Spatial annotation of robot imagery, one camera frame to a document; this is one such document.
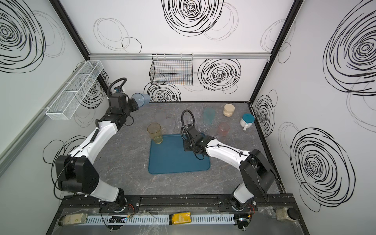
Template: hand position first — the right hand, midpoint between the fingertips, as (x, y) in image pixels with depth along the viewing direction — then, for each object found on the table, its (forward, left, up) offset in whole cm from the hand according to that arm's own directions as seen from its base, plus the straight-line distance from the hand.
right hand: (184, 144), depth 86 cm
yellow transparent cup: (+8, +19, 0) cm, 21 cm away
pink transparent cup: (+16, -26, -5) cm, 31 cm away
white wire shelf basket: (+7, +60, +25) cm, 65 cm away
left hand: (+18, +29, +19) cm, 39 cm away
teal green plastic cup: (+28, -17, -6) cm, 33 cm away
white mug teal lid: (+20, -42, -2) cm, 46 cm away
